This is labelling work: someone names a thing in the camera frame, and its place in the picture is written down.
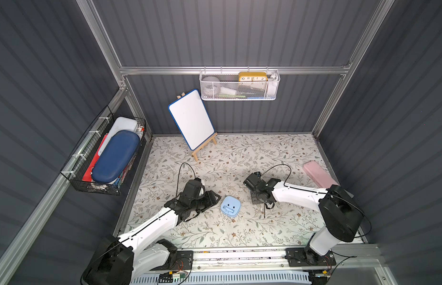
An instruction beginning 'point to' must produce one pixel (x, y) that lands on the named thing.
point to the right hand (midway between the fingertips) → (261, 195)
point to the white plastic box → (120, 124)
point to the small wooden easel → (212, 139)
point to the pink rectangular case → (318, 174)
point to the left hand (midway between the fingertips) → (218, 200)
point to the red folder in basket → (88, 173)
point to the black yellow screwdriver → (264, 211)
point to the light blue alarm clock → (230, 206)
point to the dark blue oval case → (117, 151)
